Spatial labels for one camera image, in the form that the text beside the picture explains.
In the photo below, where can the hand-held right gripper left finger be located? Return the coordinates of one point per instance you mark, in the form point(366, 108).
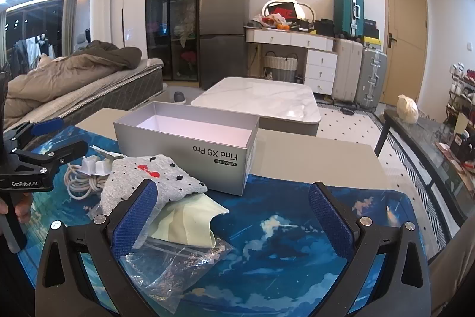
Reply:
point(137, 220)

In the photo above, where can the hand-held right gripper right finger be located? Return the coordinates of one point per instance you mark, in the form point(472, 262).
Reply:
point(330, 220)

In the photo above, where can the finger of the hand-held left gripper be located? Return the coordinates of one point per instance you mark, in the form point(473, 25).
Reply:
point(48, 125)
point(66, 151)

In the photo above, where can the white charger plug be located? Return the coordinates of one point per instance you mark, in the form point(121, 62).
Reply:
point(94, 165)

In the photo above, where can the grey dotted sock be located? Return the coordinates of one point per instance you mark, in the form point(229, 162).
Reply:
point(167, 183)

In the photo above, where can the pale green cloth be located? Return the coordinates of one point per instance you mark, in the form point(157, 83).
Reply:
point(185, 220)

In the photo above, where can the grey cardboard box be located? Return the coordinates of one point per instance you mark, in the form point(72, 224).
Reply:
point(222, 168)

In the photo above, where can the person's left hand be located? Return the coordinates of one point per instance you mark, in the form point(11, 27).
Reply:
point(26, 205)

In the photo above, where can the white paper leaflet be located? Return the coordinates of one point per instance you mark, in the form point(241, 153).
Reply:
point(109, 153)

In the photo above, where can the bed with brown duvet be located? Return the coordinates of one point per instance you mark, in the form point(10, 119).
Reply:
point(55, 75)

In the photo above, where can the blue sky desk mat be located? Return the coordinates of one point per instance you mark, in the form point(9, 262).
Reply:
point(282, 246)

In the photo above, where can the clear plastic bag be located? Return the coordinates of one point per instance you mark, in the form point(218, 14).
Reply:
point(178, 265)

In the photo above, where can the grey quilted bed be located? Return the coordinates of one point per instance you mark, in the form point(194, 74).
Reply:
point(122, 86)

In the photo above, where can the striped rug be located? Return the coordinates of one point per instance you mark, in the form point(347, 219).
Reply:
point(426, 198)

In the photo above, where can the dark window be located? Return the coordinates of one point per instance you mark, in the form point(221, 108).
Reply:
point(37, 20)

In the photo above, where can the black slippers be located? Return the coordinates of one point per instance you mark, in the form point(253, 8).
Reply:
point(349, 111)

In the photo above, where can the dark glass side table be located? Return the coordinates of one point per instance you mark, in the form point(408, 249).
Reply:
point(419, 142)

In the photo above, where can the grey slipper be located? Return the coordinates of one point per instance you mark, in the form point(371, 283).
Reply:
point(179, 98)

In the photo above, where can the person's leg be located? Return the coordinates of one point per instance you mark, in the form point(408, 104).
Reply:
point(449, 283)

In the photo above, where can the white plastic bag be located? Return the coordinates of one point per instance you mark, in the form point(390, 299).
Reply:
point(407, 109)

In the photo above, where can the marble coffee table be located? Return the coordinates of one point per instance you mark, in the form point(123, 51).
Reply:
point(259, 98)

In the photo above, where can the silver suitcase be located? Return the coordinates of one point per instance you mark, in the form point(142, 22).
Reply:
point(371, 79)

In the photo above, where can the beige suitcase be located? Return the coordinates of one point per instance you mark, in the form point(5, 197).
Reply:
point(347, 72)

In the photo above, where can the white dresser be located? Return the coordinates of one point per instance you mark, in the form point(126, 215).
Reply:
point(323, 68)

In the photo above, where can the white woven basket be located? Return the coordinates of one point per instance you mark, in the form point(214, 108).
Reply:
point(280, 68)

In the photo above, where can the shoe rack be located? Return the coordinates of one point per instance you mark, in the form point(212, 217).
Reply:
point(460, 101)

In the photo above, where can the black bag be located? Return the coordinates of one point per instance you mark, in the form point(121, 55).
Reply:
point(324, 27)

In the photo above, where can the oranges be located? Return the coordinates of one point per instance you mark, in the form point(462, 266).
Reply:
point(282, 27)

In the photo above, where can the beige door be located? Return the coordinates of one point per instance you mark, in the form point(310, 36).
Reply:
point(404, 23)

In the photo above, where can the teal suitcase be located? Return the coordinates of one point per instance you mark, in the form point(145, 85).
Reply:
point(347, 10)

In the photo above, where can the oval mirror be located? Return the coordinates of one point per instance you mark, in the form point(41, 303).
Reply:
point(306, 10)

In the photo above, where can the grey fridge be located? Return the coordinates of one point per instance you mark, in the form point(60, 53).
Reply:
point(222, 5)

